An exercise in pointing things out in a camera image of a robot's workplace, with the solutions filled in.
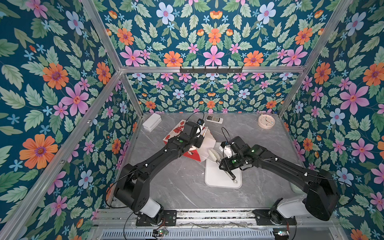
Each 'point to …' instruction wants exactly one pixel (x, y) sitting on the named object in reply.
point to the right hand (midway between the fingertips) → (221, 165)
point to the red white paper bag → (200, 152)
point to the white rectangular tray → (215, 177)
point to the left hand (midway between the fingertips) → (202, 132)
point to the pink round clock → (266, 121)
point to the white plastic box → (152, 121)
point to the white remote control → (214, 119)
